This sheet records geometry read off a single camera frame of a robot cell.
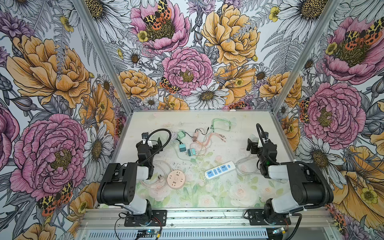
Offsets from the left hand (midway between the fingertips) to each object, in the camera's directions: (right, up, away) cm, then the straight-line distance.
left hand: (152, 142), depth 94 cm
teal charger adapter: (+18, -4, +5) cm, 19 cm away
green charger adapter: (+17, +4, +11) cm, 20 cm away
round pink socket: (+16, -20, -9) cm, 27 cm away
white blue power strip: (+41, -15, -6) cm, 44 cm away
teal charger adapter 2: (+25, -6, +3) cm, 26 cm away
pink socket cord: (+10, -19, -7) cm, 23 cm away
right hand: (+64, 0, 0) cm, 64 cm away
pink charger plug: (+26, +3, +9) cm, 28 cm away
